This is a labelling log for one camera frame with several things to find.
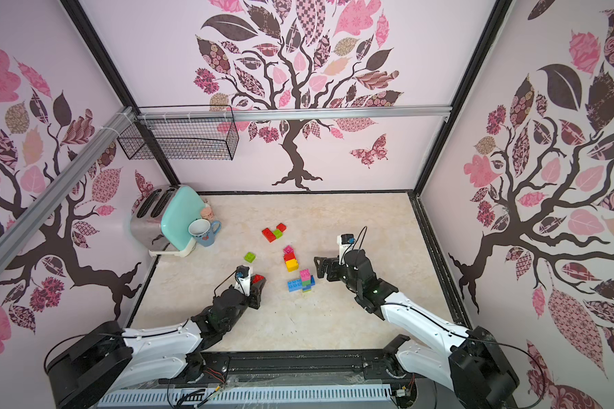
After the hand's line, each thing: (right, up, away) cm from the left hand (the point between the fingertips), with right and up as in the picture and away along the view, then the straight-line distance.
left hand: (261, 283), depth 86 cm
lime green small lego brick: (+3, +16, +18) cm, 24 cm away
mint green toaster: (-37, +22, +4) cm, 43 cm away
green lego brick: (+16, +1, -2) cm, 16 cm away
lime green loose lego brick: (-7, +7, +11) cm, 15 cm away
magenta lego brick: (+8, +10, +12) cm, 17 cm away
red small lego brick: (+4, +19, +21) cm, 28 cm away
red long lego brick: (0, +15, +18) cm, 23 cm away
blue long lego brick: (+12, 0, 0) cm, 12 cm away
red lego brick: (+9, +8, +11) cm, 16 cm away
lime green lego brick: (+16, -4, +3) cm, 17 cm away
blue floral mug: (-24, +18, +10) cm, 31 cm away
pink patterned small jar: (-25, +25, +14) cm, 38 cm away
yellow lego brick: (+10, +5, +9) cm, 14 cm away
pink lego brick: (+15, +4, -2) cm, 16 cm away
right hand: (+22, +10, -4) cm, 25 cm away
